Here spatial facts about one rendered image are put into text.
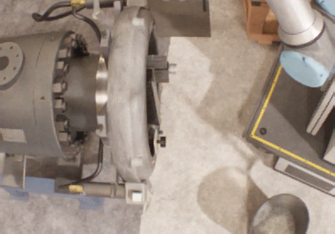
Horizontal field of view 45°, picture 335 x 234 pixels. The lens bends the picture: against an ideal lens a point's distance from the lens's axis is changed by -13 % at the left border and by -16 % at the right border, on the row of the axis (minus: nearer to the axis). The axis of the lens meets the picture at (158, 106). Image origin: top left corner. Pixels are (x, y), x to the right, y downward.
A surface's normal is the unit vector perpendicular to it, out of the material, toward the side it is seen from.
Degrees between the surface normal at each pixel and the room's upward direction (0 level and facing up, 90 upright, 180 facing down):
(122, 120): 39
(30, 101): 31
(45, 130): 55
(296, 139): 0
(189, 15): 0
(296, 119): 0
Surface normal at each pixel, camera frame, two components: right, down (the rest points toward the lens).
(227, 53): -0.08, -0.39
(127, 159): -0.06, 0.66
